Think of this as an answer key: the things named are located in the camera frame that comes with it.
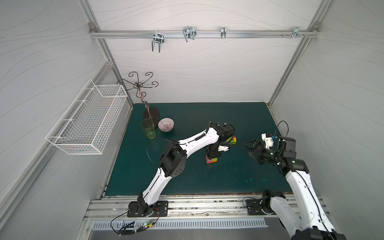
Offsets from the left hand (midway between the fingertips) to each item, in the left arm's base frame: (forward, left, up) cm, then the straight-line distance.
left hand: (210, 156), depth 85 cm
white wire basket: (+2, +60, +24) cm, 65 cm away
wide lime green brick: (0, -3, -4) cm, 5 cm away
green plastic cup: (+19, +40, +3) cm, 45 cm away
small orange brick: (+15, -17, -5) cm, 24 cm away
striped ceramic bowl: (+26, +31, -5) cm, 40 cm away
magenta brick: (-2, +1, -3) cm, 4 cm away
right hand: (0, -18, +10) cm, 21 cm away
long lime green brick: (+13, -16, -5) cm, 21 cm away
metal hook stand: (+34, +43, -1) cm, 55 cm away
